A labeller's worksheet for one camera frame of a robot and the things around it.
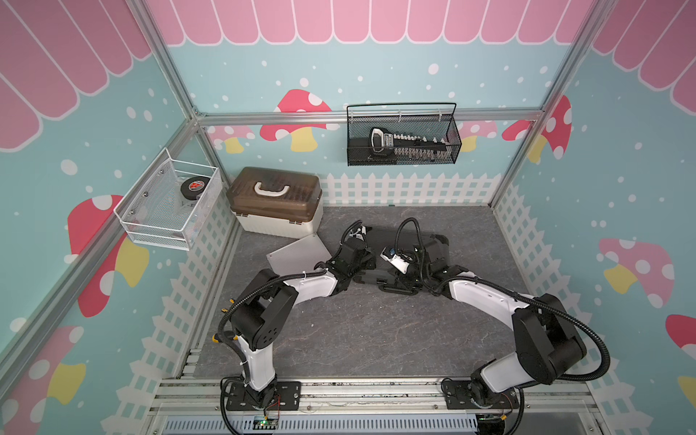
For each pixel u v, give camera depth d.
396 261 0.78
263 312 0.49
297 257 0.97
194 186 0.80
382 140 0.89
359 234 0.81
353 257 0.72
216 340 0.82
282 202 0.92
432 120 0.92
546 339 0.44
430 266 0.68
